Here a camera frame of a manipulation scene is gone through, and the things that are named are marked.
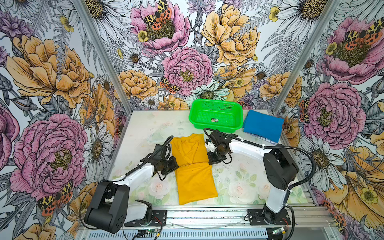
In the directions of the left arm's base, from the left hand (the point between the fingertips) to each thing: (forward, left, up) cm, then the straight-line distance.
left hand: (178, 170), depth 87 cm
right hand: (+1, -19, +1) cm, 20 cm away
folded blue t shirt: (+32, -59, +1) cm, 67 cm away
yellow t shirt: (-3, -10, -2) cm, 10 cm away
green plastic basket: (+45, -34, -3) cm, 56 cm away
